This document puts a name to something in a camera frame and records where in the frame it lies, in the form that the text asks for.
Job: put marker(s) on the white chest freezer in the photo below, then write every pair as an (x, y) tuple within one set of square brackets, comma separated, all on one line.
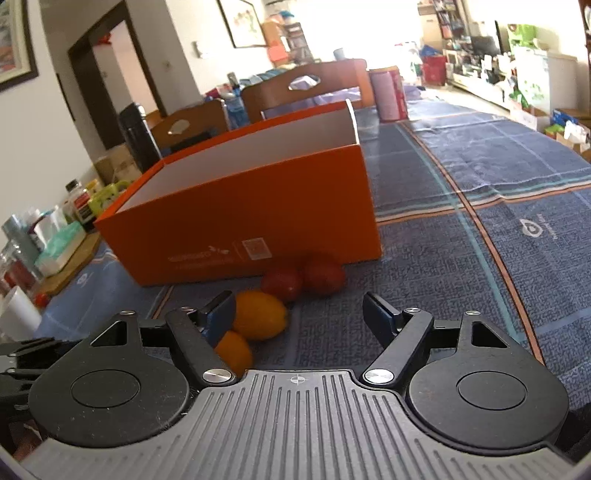
[(545, 81)]

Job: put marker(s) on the grey metal canister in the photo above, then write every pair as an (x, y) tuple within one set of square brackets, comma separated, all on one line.
[(18, 235)]

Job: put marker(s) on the green and white carton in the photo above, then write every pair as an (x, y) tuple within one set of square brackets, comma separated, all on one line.
[(522, 36)]

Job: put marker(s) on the tall cluttered bookshelf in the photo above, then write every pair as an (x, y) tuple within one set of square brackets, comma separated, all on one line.
[(450, 21)]

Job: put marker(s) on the green plastic container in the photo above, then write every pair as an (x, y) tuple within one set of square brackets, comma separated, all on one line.
[(106, 198)]

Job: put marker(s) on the framed flower picture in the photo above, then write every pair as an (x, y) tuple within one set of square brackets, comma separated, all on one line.
[(242, 23)]

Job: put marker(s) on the dark bottle with white label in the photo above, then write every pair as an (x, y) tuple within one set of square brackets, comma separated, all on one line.
[(81, 207)]

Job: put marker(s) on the small orange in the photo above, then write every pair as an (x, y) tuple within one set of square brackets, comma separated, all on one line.
[(235, 353)]

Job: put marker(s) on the black television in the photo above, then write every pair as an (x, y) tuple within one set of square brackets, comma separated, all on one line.
[(485, 44)]

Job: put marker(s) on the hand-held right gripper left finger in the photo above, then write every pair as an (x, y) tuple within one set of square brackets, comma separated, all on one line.
[(219, 319)]

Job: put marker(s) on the purple blanket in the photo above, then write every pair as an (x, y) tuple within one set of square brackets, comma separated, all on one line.
[(415, 92)]

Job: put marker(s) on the white wall switch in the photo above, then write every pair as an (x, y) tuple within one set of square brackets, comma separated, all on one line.
[(199, 49)]

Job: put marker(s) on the red gift box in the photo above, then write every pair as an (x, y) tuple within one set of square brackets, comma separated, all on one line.
[(277, 55)]

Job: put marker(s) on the white cup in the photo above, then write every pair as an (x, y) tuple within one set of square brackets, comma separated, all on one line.
[(18, 316)]

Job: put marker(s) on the orange cardboard box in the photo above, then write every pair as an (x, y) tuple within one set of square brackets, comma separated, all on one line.
[(231, 207)]

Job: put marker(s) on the blue packet box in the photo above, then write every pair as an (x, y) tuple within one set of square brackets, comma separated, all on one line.
[(565, 117)]

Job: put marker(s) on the open brown cardboard box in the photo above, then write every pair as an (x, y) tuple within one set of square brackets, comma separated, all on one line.
[(575, 138)]

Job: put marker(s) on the brown cardboard carton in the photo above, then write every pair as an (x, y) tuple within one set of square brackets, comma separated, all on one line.
[(115, 166)]

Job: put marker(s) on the dark framed wall picture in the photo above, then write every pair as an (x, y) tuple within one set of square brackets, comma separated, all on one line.
[(14, 41)]

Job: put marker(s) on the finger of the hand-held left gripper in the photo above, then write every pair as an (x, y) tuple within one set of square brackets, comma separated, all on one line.
[(16, 385), (39, 346)]

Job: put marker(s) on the red cylindrical tin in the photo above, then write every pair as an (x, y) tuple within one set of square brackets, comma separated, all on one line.
[(388, 94)]

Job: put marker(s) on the wooden chair with oval cutout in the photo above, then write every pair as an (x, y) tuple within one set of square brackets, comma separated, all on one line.
[(198, 117), (277, 92)]

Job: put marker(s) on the red plastic basket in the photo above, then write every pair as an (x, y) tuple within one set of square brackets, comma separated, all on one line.
[(434, 71)]

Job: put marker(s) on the beige standing air conditioner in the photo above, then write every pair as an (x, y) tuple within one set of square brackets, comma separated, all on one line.
[(429, 25)]

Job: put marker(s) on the white television stand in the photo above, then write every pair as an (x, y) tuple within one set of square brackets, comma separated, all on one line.
[(480, 85)]

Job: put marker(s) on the blue patterned tablecloth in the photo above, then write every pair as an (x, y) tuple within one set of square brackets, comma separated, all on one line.
[(438, 277)]

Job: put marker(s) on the large orange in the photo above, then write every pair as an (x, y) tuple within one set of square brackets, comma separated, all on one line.
[(261, 316)]

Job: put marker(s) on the dark door frame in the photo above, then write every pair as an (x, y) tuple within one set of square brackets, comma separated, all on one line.
[(76, 69)]

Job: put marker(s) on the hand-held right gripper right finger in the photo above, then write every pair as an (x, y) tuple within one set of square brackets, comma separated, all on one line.
[(376, 314)]

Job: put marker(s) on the wooden board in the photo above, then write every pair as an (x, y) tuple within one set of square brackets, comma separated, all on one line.
[(78, 263)]

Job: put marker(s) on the small bookshelf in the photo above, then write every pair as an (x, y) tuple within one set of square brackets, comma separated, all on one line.
[(298, 41)]

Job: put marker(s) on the green tissue box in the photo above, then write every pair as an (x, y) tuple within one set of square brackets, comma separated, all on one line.
[(60, 249)]

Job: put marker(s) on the red round fruit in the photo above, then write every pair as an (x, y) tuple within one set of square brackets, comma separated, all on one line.
[(281, 284), (325, 274)]

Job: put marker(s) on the white printed carton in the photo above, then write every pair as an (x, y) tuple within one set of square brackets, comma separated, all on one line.
[(528, 117)]

